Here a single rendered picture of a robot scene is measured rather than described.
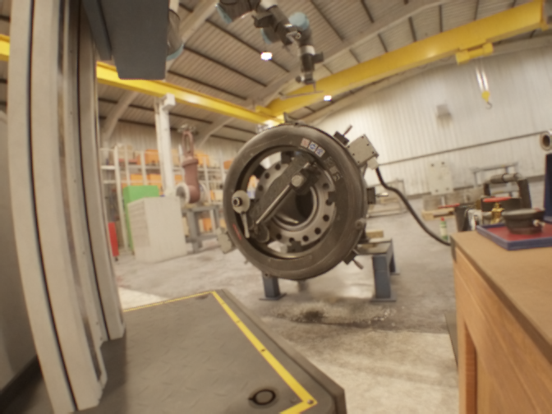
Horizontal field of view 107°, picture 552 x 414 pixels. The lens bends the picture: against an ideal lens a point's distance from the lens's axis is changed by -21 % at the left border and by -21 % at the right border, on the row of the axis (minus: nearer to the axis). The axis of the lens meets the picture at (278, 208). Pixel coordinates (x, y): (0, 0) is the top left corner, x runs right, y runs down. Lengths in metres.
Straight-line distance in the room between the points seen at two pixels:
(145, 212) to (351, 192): 4.12
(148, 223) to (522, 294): 4.75
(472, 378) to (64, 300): 0.66
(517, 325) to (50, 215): 0.52
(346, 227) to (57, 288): 0.95
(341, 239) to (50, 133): 0.98
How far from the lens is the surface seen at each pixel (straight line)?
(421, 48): 12.89
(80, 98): 0.77
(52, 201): 0.44
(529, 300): 0.25
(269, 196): 1.18
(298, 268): 1.19
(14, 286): 0.65
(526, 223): 0.47
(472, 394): 0.60
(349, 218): 1.07
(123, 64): 0.97
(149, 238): 4.79
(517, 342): 0.25
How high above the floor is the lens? 0.56
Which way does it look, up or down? 1 degrees up
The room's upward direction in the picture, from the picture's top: 9 degrees counter-clockwise
